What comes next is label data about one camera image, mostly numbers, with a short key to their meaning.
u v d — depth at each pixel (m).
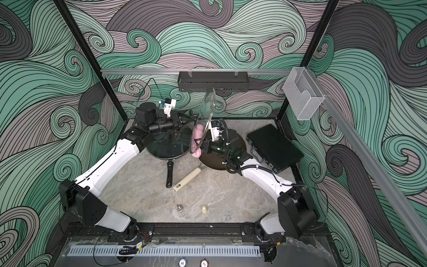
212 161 0.90
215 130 0.70
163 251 0.70
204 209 0.77
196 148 0.72
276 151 0.90
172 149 0.97
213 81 0.95
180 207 0.77
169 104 0.67
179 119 0.64
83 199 0.40
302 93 0.79
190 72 0.93
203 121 0.69
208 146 0.67
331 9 0.71
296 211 0.41
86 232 0.74
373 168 0.51
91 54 0.87
